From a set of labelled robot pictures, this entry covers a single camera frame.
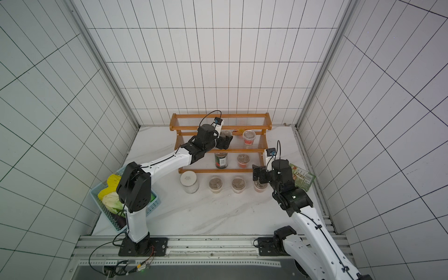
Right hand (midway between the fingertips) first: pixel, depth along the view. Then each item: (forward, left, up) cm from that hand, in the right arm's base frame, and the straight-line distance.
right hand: (257, 163), depth 77 cm
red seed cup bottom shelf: (+11, +6, -13) cm, 18 cm away
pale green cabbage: (-18, +64, -9) cm, 67 cm away
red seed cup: (-4, -3, -15) cm, 16 cm away
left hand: (+16, +17, -2) cm, 24 cm away
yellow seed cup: (-5, +19, -14) cm, 24 cm away
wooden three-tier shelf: (+15, +4, -9) cm, 18 cm away
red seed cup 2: (+16, +4, 0) cm, 16 cm away
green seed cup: (+17, +15, +1) cm, 23 cm away
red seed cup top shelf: (-4, +8, -14) cm, 17 cm away
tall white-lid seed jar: (-5, +32, -11) cm, 35 cm away
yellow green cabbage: (-8, +70, -10) cm, 71 cm away
